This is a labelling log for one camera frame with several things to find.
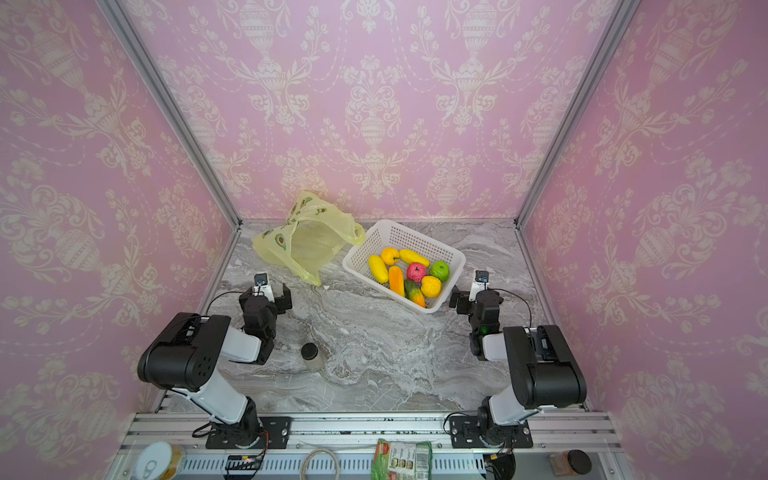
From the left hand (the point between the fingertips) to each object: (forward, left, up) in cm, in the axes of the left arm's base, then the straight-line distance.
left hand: (269, 286), depth 93 cm
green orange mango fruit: (0, -46, -2) cm, 46 cm away
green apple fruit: (+8, -55, -1) cm, 55 cm away
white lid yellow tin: (-45, +13, -3) cm, 47 cm away
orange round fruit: (+2, -51, 0) cm, 51 cm away
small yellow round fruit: (+14, -37, -1) cm, 40 cm away
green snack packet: (-44, -42, -4) cm, 61 cm away
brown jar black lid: (-44, -77, +4) cm, 89 cm away
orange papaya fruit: (+5, -40, -2) cm, 40 cm away
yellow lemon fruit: (+9, -34, -2) cm, 35 cm away
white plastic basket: (+24, -37, -1) cm, 45 cm away
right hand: (+2, -64, +1) cm, 64 cm away
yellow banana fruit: (+15, -46, -3) cm, 49 cm away
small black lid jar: (-22, -18, +2) cm, 29 cm away
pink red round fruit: (+8, -47, -1) cm, 47 cm away
